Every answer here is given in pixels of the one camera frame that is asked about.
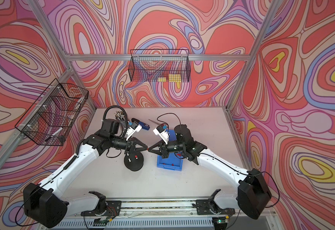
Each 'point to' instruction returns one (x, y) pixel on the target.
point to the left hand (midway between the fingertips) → (146, 149)
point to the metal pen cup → (119, 115)
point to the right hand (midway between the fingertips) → (150, 153)
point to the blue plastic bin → (172, 162)
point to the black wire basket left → (49, 119)
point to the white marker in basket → (53, 134)
